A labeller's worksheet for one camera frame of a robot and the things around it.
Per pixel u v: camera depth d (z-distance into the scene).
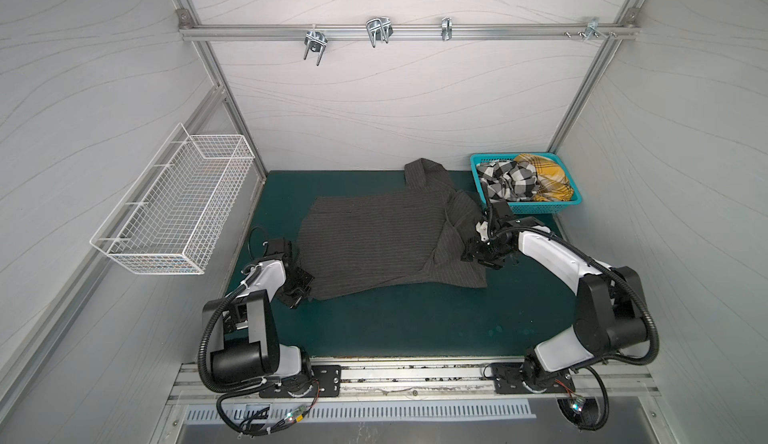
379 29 0.77
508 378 0.73
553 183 1.04
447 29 0.78
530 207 1.02
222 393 0.41
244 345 0.43
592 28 0.77
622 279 0.45
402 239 1.01
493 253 0.76
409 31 0.79
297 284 0.75
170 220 0.68
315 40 0.79
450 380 0.75
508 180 1.07
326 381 0.74
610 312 0.44
